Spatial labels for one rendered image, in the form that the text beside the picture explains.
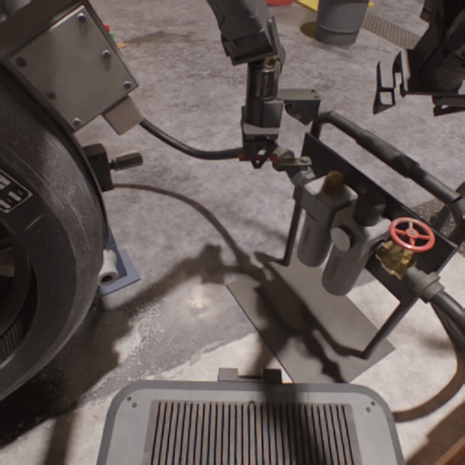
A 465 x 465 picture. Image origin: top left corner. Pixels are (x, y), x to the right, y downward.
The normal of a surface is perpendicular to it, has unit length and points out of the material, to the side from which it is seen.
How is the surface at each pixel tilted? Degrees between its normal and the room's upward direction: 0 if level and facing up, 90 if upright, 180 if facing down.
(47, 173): 85
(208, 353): 0
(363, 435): 0
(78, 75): 90
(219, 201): 0
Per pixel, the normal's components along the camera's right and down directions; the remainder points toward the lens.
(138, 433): 0.02, -0.66
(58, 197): 0.73, 0.49
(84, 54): 0.52, 0.65
